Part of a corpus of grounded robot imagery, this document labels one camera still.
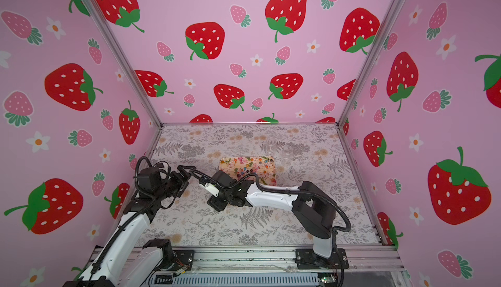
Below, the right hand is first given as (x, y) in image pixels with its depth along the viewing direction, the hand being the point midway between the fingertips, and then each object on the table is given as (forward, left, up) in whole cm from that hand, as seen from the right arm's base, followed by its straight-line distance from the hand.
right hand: (208, 201), depth 80 cm
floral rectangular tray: (+24, -21, -9) cm, 33 cm away
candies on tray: (+23, -10, -9) cm, 27 cm away
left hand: (+9, +7, +7) cm, 13 cm away
